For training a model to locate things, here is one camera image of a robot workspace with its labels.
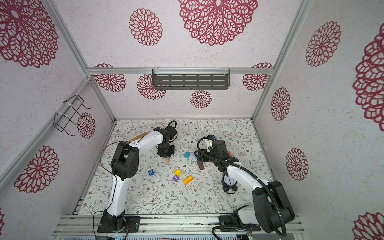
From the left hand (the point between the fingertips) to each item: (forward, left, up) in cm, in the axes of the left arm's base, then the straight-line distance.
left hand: (168, 158), depth 98 cm
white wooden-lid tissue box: (+15, +21, +4) cm, 27 cm away
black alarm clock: (-19, -36, +2) cm, 40 cm away
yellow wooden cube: (-11, -6, +1) cm, 12 cm away
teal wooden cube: (+3, -12, -1) cm, 12 cm away
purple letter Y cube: (-13, -5, 0) cm, 14 cm away
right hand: (-2, -19, +13) cm, 23 cm away
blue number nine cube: (-10, +10, +1) cm, 14 cm away
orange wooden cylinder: (-15, -13, 0) cm, 19 cm away
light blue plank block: (-8, -17, +13) cm, 23 cm away
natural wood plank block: (-2, +1, 0) cm, 2 cm away
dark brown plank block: (-5, -21, 0) cm, 21 cm away
